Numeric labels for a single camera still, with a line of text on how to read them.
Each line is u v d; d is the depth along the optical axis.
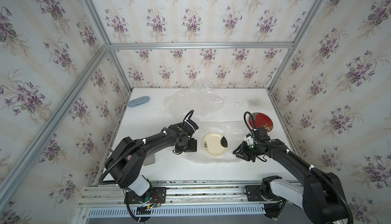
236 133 0.95
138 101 1.09
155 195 0.73
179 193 0.75
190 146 0.76
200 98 1.13
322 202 0.40
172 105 1.06
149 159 0.82
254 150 0.72
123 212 0.69
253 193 0.74
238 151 0.78
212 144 0.91
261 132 0.69
